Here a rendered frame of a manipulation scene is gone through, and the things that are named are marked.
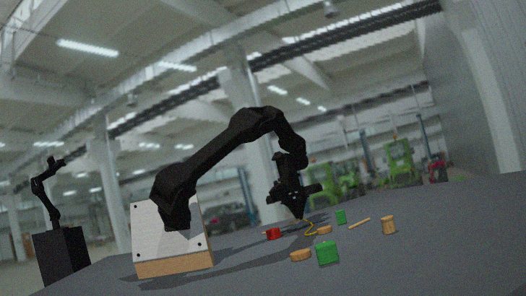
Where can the small wooden cylinder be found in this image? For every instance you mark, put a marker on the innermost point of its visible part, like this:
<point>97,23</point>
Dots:
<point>388,224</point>

